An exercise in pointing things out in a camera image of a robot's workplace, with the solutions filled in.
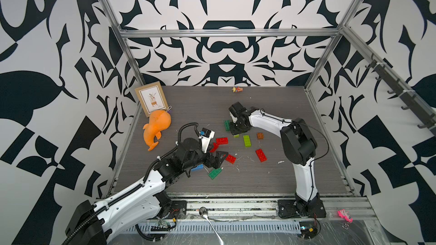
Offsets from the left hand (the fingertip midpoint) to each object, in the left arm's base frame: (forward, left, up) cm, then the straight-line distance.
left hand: (219, 146), depth 75 cm
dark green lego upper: (+15, -5, -6) cm, 16 cm away
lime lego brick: (+10, -16, -15) cm, 24 cm away
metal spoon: (-22, +8, -17) cm, 29 cm away
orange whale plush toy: (+21, +32, -9) cm, 39 cm away
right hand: (+18, -9, -14) cm, 25 cm away
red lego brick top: (+11, -2, -15) cm, 18 cm away
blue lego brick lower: (-9, +7, +2) cm, 12 cm away
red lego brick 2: (+2, -22, -15) cm, 27 cm away
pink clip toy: (-25, -51, -15) cm, 59 cm away
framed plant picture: (+36, +38, -7) cm, 52 cm away
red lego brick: (0, -6, -15) cm, 16 cm away
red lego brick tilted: (+8, +2, -17) cm, 19 cm away
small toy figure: (+47, -14, -13) cm, 51 cm away
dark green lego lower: (-6, +3, -15) cm, 17 cm away
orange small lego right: (+13, -24, -15) cm, 31 cm away
